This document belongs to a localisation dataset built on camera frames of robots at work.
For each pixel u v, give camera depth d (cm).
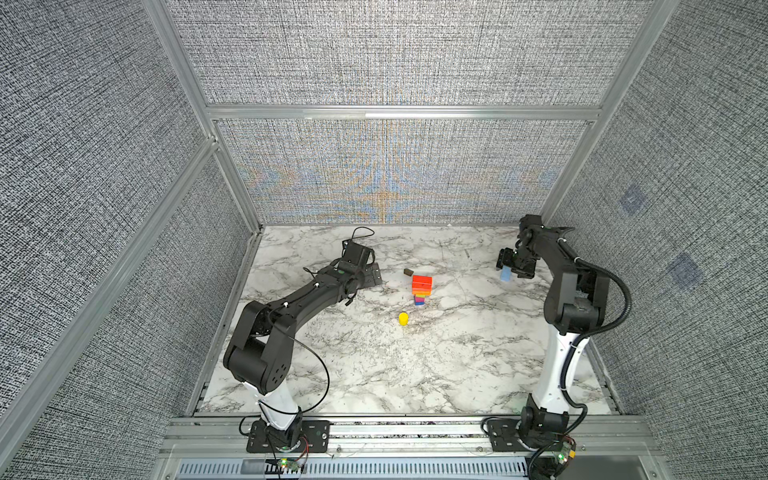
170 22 72
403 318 92
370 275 84
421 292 93
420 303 98
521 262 92
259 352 46
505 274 104
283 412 48
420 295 95
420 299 97
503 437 73
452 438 75
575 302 58
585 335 57
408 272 107
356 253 72
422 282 90
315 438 73
